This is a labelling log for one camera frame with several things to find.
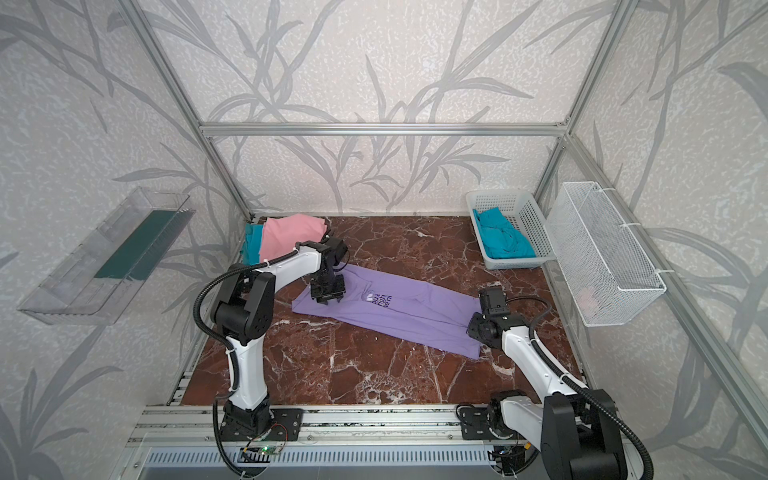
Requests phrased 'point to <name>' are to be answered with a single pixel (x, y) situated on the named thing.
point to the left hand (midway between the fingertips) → (342, 291)
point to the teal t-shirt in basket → (499, 236)
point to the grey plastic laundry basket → (522, 208)
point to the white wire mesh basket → (606, 271)
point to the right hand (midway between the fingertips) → (476, 320)
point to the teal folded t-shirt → (252, 244)
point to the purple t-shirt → (399, 309)
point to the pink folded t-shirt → (280, 235)
